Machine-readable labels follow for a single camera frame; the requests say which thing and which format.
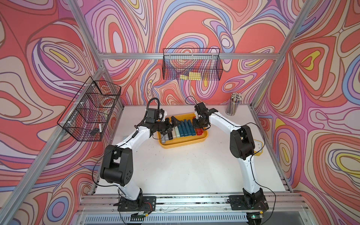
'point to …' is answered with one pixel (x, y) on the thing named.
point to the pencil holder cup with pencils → (233, 104)
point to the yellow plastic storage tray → (184, 140)
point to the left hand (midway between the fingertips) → (178, 126)
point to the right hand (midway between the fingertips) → (196, 128)
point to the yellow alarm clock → (258, 146)
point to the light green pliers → (178, 135)
